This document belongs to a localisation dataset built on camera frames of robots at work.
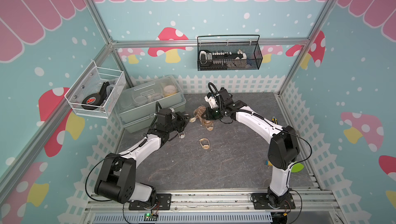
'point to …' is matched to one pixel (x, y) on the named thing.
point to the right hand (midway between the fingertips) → (194, 115)
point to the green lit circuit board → (150, 217)
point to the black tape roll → (93, 101)
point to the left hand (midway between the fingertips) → (193, 109)
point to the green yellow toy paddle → (296, 167)
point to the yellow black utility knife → (275, 121)
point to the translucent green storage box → (135, 107)
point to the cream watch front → (182, 136)
